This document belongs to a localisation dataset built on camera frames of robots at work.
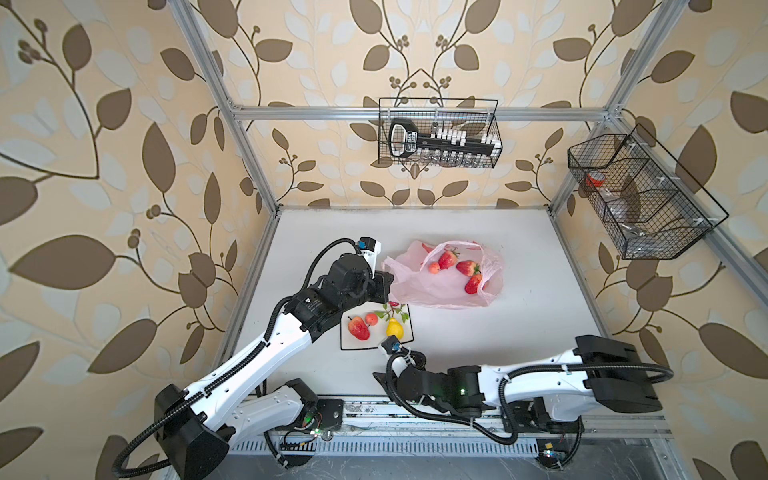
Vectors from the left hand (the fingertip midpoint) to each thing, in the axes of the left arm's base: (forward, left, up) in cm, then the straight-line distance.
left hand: (397, 276), depth 72 cm
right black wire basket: (+15, -62, +10) cm, 65 cm away
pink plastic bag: (+11, -6, -24) cm, 27 cm away
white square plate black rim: (-5, +6, -24) cm, 25 cm away
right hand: (-18, +3, -15) cm, 24 cm away
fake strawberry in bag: (+12, -24, -22) cm, 35 cm away
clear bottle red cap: (+21, -60, +5) cm, 63 cm away
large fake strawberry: (-6, +11, -20) cm, 24 cm away
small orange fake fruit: (+17, -12, -22) cm, 30 cm away
